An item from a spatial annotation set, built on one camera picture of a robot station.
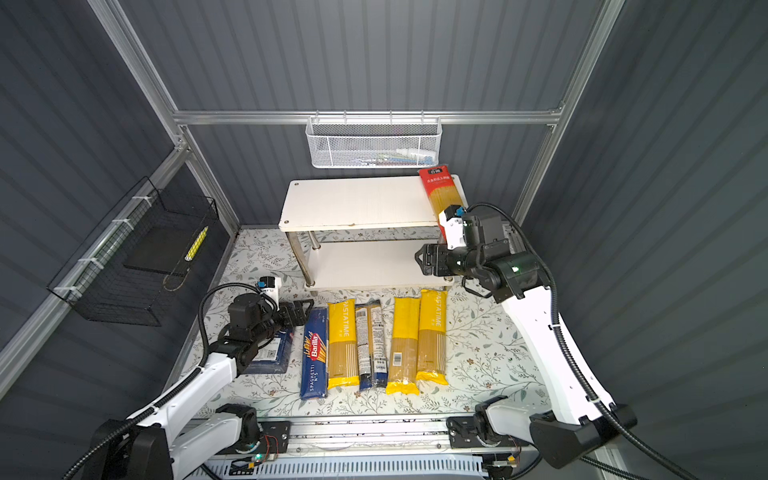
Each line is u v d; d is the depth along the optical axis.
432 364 0.84
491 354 0.87
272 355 0.80
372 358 0.84
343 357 0.85
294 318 0.75
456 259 0.59
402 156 0.92
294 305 0.77
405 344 0.87
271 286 0.75
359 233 1.20
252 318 0.66
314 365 0.82
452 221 0.60
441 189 0.79
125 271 0.71
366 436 0.75
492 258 0.48
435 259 0.58
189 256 0.75
